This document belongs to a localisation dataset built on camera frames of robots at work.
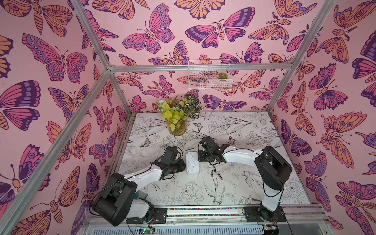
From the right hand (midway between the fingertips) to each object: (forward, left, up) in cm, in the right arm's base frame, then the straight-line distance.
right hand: (198, 155), depth 92 cm
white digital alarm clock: (-6, +3, +1) cm, 7 cm away
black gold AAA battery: (-8, -10, -3) cm, 13 cm away
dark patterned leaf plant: (+25, +3, +18) cm, 31 cm away
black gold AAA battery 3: (-12, -13, -3) cm, 18 cm away
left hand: (-6, +7, 0) cm, 9 cm away
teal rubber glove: (-23, +32, -3) cm, 40 cm away
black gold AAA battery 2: (-11, -9, -3) cm, 14 cm away
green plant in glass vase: (+20, +15, +18) cm, 31 cm away
